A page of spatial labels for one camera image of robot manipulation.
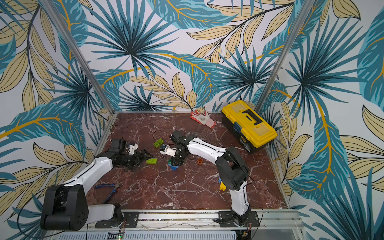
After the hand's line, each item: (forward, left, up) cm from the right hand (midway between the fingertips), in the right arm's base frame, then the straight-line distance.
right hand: (175, 161), depth 89 cm
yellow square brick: (-15, -26, -3) cm, 30 cm away
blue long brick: (-11, -25, -3) cm, 28 cm away
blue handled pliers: (-12, +33, -4) cm, 35 cm away
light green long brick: (+15, +12, -3) cm, 20 cm away
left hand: (-2, +15, +4) cm, 16 cm away
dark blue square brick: (-4, +1, -2) cm, 4 cm away
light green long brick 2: (-2, +12, +5) cm, 14 cm away
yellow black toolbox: (+14, -45, +11) cm, 49 cm away
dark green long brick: (-3, +3, +6) cm, 7 cm away
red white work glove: (+36, -19, -3) cm, 41 cm away
